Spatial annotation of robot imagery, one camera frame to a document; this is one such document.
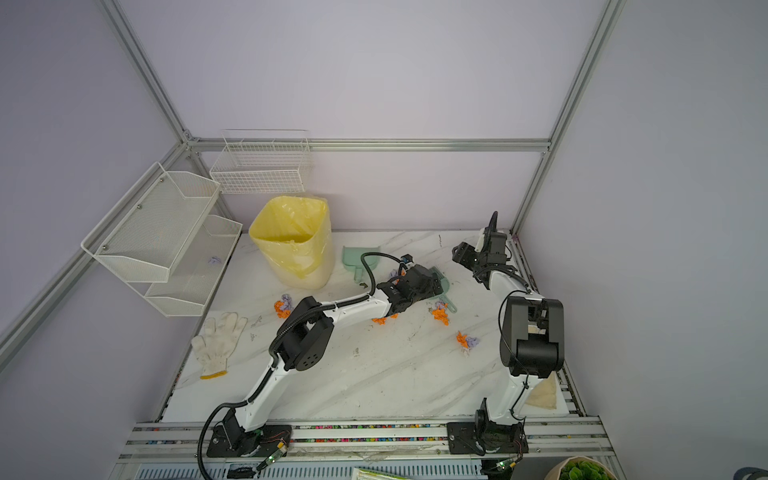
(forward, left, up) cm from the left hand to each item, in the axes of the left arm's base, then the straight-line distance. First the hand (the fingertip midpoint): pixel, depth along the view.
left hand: (430, 284), depth 96 cm
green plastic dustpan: (+18, +29, -9) cm, 35 cm away
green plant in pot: (-50, -28, +3) cm, 57 cm away
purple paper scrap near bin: (-3, +48, -6) cm, 48 cm away
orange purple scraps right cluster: (-7, -3, -6) cm, 10 cm away
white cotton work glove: (-17, +67, -9) cm, 69 cm away
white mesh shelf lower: (-1, +76, +3) cm, 76 cm away
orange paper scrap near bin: (-8, +49, -6) cm, 50 cm away
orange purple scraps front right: (-17, -10, -7) cm, 20 cm away
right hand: (+9, -9, +7) cm, 15 cm away
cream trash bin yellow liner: (+18, +48, +4) cm, 51 cm away
